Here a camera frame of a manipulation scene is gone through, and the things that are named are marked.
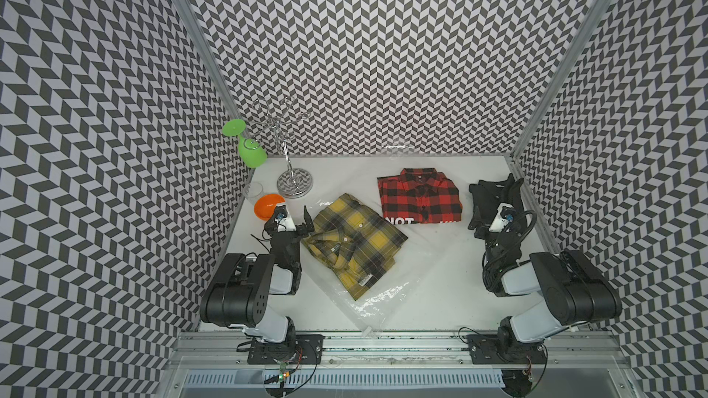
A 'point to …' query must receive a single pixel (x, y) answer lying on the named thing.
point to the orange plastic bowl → (265, 204)
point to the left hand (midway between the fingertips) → (291, 209)
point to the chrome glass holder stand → (293, 182)
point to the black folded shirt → (486, 198)
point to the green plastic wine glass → (251, 152)
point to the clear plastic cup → (252, 191)
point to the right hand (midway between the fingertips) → (489, 213)
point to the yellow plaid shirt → (356, 241)
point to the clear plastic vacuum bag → (419, 264)
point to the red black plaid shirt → (421, 194)
